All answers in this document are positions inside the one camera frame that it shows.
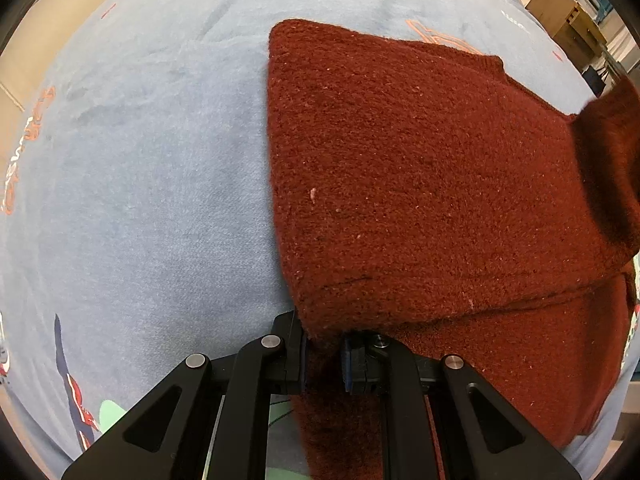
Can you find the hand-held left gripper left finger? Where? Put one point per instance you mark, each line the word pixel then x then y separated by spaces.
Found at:
pixel 290 355

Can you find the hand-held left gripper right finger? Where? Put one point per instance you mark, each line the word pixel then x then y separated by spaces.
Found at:
pixel 351 366

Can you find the dark red knitted sweater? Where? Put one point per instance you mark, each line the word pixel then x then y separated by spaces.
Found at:
pixel 425 185

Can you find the blue printed bed blanket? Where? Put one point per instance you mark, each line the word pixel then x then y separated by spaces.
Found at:
pixel 150 185

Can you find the wooden drawer cabinet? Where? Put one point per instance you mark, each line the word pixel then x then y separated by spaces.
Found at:
pixel 550 7

